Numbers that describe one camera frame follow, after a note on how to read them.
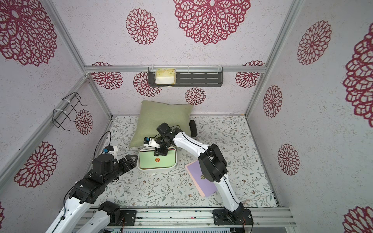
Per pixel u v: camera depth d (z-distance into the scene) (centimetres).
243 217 72
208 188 83
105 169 53
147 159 99
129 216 76
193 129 109
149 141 78
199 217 76
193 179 87
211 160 57
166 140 70
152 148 94
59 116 73
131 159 67
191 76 94
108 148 64
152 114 101
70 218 44
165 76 90
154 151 87
